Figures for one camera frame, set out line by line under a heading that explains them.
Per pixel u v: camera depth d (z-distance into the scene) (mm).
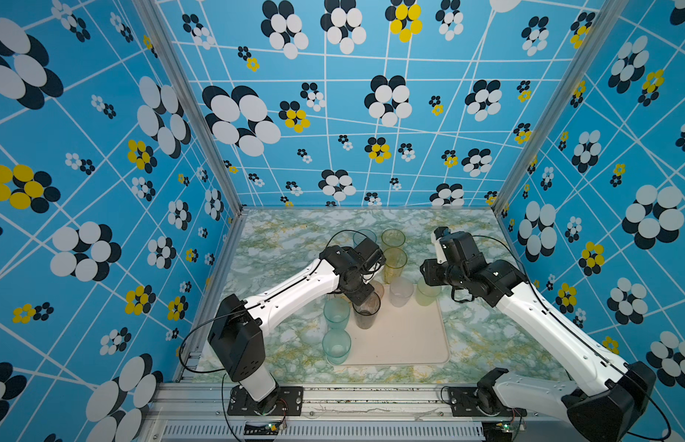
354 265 565
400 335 862
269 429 705
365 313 848
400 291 912
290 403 736
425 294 929
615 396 367
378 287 886
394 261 938
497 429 703
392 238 971
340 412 725
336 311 866
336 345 819
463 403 726
